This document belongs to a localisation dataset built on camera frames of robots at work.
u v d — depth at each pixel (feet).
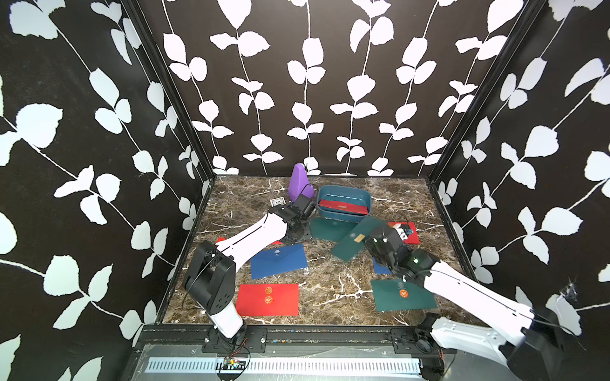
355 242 2.68
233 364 2.33
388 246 1.89
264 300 2.71
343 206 3.43
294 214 2.06
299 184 3.32
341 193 3.66
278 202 3.60
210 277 1.44
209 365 2.30
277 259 3.01
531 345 1.25
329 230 3.37
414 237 3.31
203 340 2.41
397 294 2.76
